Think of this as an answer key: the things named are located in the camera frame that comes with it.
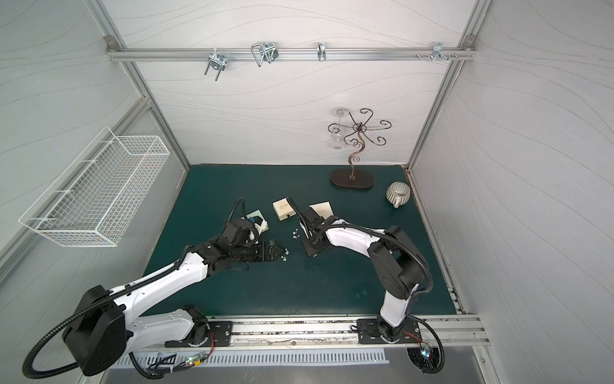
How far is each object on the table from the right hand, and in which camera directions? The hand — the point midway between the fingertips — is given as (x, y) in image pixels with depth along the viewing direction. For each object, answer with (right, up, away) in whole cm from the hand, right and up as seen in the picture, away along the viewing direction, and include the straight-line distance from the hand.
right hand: (311, 245), depth 91 cm
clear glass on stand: (+11, +45, +11) cm, 48 cm away
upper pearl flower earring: (-7, +4, +5) cm, 10 cm away
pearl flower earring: (-7, +2, +5) cm, 9 cm away
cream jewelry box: (-12, +13, +9) cm, 20 cm away
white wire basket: (-63, +19, -22) cm, 70 cm away
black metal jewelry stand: (+17, +27, +24) cm, 40 cm away
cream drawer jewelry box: (+5, +13, +7) cm, 16 cm away
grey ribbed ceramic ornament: (+40, +20, +16) cm, 47 cm away
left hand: (-12, 0, -11) cm, 16 cm away
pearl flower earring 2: (-10, -4, -3) cm, 11 cm away
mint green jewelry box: (-17, +11, -14) cm, 24 cm away
